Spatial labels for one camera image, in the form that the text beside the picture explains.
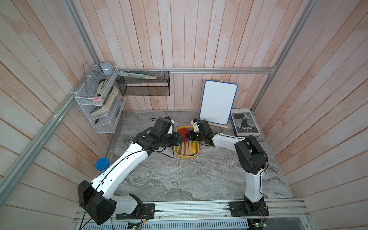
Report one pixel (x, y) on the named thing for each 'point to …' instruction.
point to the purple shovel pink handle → (187, 149)
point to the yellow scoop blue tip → (193, 148)
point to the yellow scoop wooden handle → (181, 149)
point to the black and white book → (244, 122)
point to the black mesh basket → (133, 86)
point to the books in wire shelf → (104, 107)
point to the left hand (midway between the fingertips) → (179, 141)
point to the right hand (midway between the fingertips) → (185, 134)
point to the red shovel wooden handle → (183, 132)
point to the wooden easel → (223, 126)
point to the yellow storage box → (179, 156)
